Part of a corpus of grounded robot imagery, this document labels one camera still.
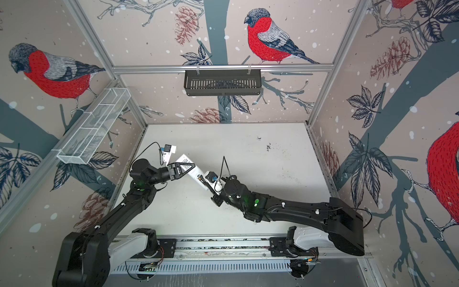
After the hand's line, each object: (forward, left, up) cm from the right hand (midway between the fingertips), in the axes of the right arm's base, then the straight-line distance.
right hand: (206, 184), depth 73 cm
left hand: (+3, +5, +7) cm, 9 cm away
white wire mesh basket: (+16, +51, +14) cm, 55 cm away
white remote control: (+2, +5, +5) cm, 7 cm away
